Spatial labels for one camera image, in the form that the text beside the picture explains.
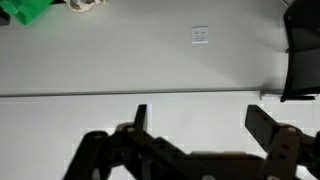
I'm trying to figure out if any whiteboard tray rail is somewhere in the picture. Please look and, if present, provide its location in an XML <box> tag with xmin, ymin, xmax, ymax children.
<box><xmin>0</xmin><ymin>87</ymin><xmax>284</xmax><ymax>100</ymax></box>

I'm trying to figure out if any green plastic object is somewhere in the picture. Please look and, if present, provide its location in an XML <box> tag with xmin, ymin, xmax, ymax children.
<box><xmin>0</xmin><ymin>0</ymin><xmax>54</xmax><ymax>26</ymax></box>

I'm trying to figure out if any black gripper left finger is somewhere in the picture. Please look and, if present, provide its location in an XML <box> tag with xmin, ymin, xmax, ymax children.
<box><xmin>63</xmin><ymin>103</ymin><xmax>189</xmax><ymax>180</ymax></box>

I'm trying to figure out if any white wall outlet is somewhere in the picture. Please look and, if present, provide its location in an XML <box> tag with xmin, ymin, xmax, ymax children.
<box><xmin>191</xmin><ymin>26</ymin><xmax>210</xmax><ymax>45</ymax></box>

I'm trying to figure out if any white crumpled bag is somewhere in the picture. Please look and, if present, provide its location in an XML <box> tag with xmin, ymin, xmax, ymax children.
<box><xmin>64</xmin><ymin>0</ymin><xmax>108</xmax><ymax>13</ymax></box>

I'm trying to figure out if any black chair with chrome legs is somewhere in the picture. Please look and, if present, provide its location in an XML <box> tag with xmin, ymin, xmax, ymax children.
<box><xmin>280</xmin><ymin>0</ymin><xmax>320</xmax><ymax>103</ymax></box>

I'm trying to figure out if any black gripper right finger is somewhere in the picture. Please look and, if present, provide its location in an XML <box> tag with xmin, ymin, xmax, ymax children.
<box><xmin>244</xmin><ymin>104</ymin><xmax>320</xmax><ymax>180</ymax></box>

